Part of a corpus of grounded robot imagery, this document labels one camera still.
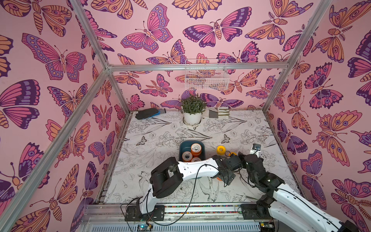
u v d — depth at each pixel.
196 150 0.92
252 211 0.73
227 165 0.63
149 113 1.19
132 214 0.73
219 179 0.75
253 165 0.60
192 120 1.12
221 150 0.95
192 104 0.95
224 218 0.73
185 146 0.95
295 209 0.49
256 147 0.69
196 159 0.90
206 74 0.95
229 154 0.73
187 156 0.92
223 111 1.20
